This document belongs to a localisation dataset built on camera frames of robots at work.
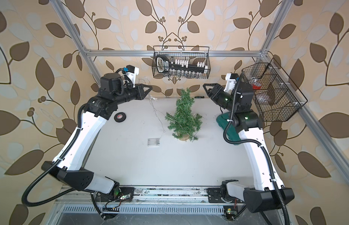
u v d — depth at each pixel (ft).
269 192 1.20
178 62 2.71
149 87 2.15
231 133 3.09
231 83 1.89
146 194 2.47
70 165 1.30
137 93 1.89
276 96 2.45
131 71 1.86
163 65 2.78
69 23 2.57
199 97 4.08
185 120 2.34
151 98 2.22
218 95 1.85
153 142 3.07
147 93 2.09
